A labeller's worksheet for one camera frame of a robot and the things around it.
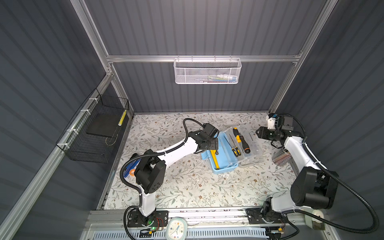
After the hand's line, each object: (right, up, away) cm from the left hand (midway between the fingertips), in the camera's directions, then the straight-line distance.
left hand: (212, 144), depth 88 cm
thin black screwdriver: (+14, -6, 0) cm, 15 cm away
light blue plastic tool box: (+16, -2, +1) cm, 16 cm away
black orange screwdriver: (+19, -2, -2) cm, 20 cm away
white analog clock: (-19, -38, -19) cm, 46 cm away
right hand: (+30, +7, -1) cm, 31 cm away
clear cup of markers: (+40, -8, -1) cm, 41 cm away
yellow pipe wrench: (+2, -7, +8) cm, 11 cm away
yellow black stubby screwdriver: (+16, +6, +5) cm, 18 cm away
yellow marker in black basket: (-50, +14, -8) cm, 53 cm away
